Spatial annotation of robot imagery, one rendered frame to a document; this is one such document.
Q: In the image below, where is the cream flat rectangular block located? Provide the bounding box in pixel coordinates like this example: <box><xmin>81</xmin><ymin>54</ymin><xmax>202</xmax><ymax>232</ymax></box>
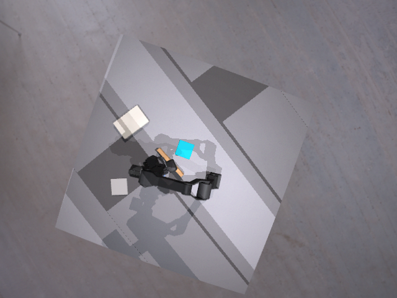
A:
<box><xmin>113</xmin><ymin>106</ymin><xmax>150</xmax><ymax>139</ymax></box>

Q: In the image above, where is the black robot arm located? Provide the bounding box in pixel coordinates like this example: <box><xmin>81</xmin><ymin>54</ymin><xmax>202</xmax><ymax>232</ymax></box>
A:
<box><xmin>128</xmin><ymin>155</ymin><xmax>221</xmax><ymax>201</ymax></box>

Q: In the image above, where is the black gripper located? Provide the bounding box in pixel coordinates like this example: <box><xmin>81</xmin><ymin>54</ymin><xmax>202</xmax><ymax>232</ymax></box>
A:
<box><xmin>154</xmin><ymin>159</ymin><xmax>177</xmax><ymax>176</ymax></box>

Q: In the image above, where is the wooden plank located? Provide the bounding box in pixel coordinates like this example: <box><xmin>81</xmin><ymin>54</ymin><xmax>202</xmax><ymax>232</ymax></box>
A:
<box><xmin>157</xmin><ymin>148</ymin><xmax>184</xmax><ymax>177</ymax></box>

